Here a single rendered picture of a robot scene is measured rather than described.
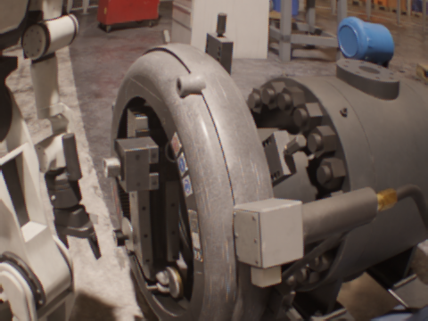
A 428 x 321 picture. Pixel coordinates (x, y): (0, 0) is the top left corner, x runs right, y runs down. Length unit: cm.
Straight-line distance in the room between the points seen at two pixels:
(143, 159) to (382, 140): 56
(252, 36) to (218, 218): 432
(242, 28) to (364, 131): 396
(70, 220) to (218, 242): 36
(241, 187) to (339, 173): 31
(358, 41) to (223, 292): 95
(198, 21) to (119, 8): 171
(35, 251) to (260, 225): 43
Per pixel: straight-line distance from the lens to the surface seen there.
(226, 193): 100
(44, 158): 113
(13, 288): 104
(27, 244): 100
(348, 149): 125
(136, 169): 121
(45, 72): 112
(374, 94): 143
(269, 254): 92
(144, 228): 136
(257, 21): 524
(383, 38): 177
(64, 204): 118
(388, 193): 112
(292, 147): 98
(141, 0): 660
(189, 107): 106
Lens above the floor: 126
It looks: 22 degrees down
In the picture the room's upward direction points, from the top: 4 degrees clockwise
